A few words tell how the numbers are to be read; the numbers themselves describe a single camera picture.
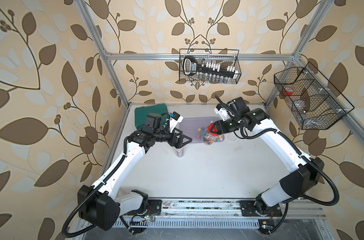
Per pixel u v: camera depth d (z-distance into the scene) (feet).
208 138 2.63
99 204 1.25
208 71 2.79
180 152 2.90
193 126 3.51
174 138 2.07
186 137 2.16
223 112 2.32
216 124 2.24
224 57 2.98
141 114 3.67
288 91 2.67
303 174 1.31
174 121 2.14
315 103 2.39
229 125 2.14
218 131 2.22
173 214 2.40
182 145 2.11
